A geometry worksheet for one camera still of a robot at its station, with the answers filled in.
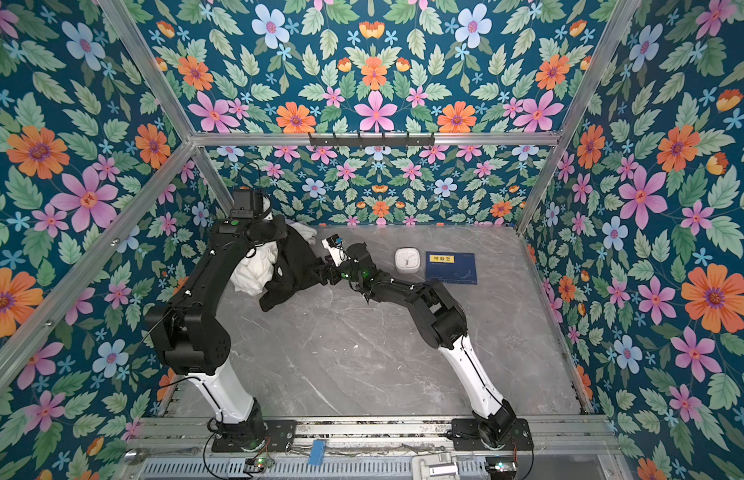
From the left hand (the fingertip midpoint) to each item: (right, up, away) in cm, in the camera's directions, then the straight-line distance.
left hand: (285, 216), depth 86 cm
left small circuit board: (-1, -62, -15) cm, 63 cm away
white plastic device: (+41, -60, -18) cm, 75 cm away
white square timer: (+37, -13, +19) cm, 43 cm away
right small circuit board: (+58, -62, -15) cm, 86 cm away
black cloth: (+1, -16, +6) cm, 17 cm away
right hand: (+8, -13, +9) cm, 17 cm away
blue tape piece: (+13, -60, -14) cm, 63 cm away
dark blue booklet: (+54, -16, +20) cm, 60 cm away
